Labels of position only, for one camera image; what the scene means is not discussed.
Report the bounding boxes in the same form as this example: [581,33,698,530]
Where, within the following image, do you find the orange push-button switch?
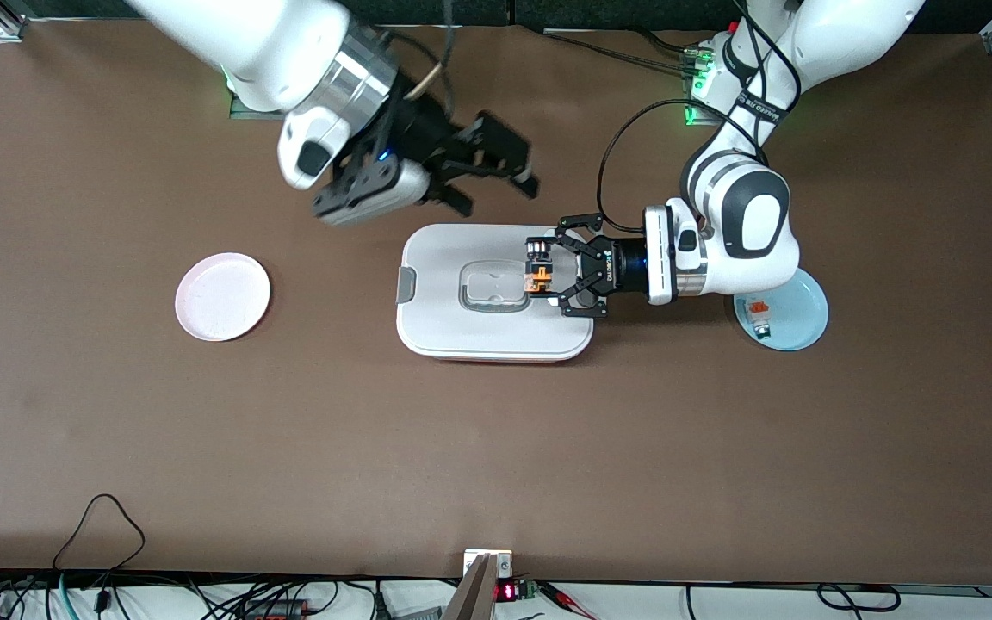
[524,239,559,295]

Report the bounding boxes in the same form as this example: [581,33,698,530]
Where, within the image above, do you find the white lidded pink box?
[396,224,595,363]

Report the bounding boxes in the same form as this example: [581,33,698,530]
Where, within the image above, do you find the light blue plate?
[734,267,829,352]

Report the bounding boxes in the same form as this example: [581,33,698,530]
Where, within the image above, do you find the pink plate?
[175,252,272,343]

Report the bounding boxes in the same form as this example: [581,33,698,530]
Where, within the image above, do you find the red clip leads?
[539,582,598,619]

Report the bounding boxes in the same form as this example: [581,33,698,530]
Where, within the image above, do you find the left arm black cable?
[597,0,803,235]

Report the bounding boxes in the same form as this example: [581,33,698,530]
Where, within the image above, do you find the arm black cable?
[597,0,803,235]
[380,0,456,113]

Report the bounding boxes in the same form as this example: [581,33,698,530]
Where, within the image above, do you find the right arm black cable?
[380,0,456,113]

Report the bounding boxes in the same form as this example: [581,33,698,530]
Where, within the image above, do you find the black base connector cables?
[539,24,708,80]

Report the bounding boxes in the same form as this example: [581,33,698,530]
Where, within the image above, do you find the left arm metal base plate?
[684,86,721,127]

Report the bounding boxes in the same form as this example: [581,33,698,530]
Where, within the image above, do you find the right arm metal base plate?
[229,86,286,120]

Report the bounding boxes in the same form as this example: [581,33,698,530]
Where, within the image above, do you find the white mount bracket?
[464,549,514,580]

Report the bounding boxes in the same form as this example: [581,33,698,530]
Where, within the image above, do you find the aluminium camera mount beam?
[440,554,501,620]

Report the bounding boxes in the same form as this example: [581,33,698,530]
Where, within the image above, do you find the black coiled cable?
[816,584,902,614]

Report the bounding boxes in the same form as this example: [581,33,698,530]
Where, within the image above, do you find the black looped cable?
[53,493,146,612]

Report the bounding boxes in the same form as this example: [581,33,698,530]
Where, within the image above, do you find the black cable tangle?
[0,568,394,620]

